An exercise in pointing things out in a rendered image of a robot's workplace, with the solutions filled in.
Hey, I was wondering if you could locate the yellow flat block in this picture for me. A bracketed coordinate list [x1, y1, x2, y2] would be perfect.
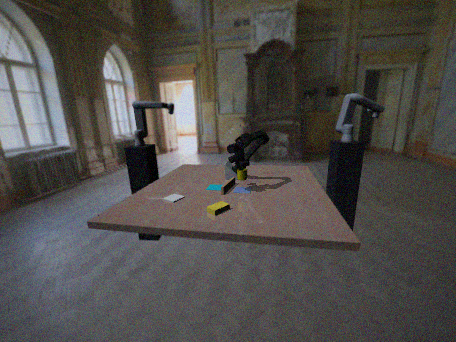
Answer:
[207, 201, 230, 216]

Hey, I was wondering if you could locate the yellow cup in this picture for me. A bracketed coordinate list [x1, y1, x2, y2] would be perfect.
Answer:
[237, 169, 247, 180]

